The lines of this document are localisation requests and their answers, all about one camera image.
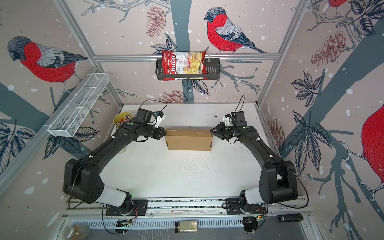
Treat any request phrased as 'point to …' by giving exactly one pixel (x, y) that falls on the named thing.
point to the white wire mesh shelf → (78, 104)
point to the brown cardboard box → (193, 139)
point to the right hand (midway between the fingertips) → (209, 133)
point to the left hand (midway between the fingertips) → (164, 133)
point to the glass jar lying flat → (188, 226)
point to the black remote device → (290, 217)
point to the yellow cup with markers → (121, 117)
